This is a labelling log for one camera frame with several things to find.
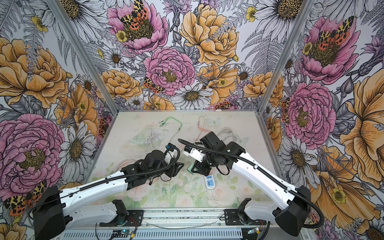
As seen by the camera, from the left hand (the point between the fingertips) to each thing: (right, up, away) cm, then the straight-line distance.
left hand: (177, 165), depth 79 cm
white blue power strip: (+17, -10, +5) cm, 20 cm away
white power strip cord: (+35, +14, +29) cm, 48 cm away
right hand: (+10, -1, -8) cm, 13 cm away
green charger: (+7, +1, -9) cm, 11 cm away
